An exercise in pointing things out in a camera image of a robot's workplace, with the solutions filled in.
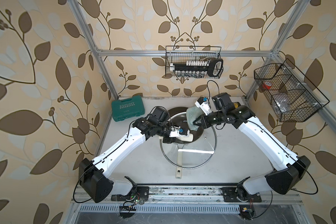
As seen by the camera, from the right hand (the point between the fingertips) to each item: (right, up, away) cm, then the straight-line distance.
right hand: (194, 122), depth 73 cm
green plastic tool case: (-48, +8, +36) cm, 60 cm away
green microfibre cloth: (-1, +4, +2) cm, 5 cm away
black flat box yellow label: (+41, +11, +39) cm, 58 cm away
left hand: (-7, -5, -1) cm, 9 cm away
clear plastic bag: (+47, +9, 0) cm, 48 cm away
